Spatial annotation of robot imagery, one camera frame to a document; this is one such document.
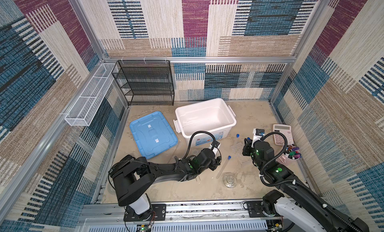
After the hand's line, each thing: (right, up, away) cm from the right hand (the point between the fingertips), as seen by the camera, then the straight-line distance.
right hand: (246, 141), depth 81 cm
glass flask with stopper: (-10, -19, -4) cm, 22 cm away
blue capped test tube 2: (-10, -16, +8) cm, 21 cm away
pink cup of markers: (+25, -8, +1) cm, 26 cm away
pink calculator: (+26, -1, +16) cm, 31 cm away
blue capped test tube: (-4, +3, +2) cm, 5 cm away
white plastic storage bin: (-14, +14, +23) cm, 31 cm away
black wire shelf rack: (-63, +38, +29) cm, 79 cm away
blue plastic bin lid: (-55, +1, +22) cm, 59 cm away
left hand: (-15, -6, +2) cm, 16 cm away
